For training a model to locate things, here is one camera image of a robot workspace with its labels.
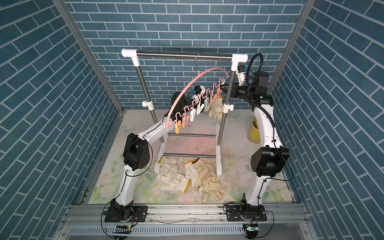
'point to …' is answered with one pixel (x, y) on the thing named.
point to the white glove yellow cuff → (192, 172)
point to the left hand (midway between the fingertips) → (216, 98)
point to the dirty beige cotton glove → (207, 181)
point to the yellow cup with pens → (254, 132)
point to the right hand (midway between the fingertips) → (222, 88)
